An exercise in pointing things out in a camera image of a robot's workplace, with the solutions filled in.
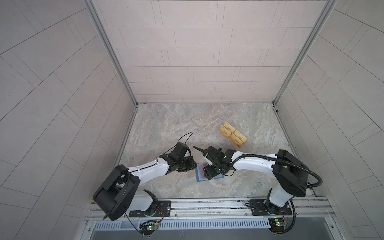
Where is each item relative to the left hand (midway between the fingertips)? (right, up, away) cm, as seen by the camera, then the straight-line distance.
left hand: (200, 165), depth 84 cm
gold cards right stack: (+22, +14, +3) cm, 27 cm away
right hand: (+4, -6, -2) cm, 7 cm away
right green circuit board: (+35, -22, -16) cm, 44 cm away
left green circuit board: (-23, -22, -19) cm, 37 cm away
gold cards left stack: (+16, +19, +8) cm, 27 cm away
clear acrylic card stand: (+18, +12, +8) cm, 23 cm away
